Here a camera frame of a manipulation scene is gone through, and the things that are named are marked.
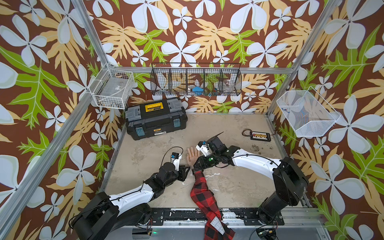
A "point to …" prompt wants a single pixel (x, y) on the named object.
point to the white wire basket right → (307, 113)
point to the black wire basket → (196, 79)
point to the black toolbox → (153, 118)
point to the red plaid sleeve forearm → (215, 228)
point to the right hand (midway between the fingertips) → (195, 165)
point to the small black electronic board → (260, 136)
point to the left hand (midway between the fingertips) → (188, 165)
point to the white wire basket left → (111, 88)
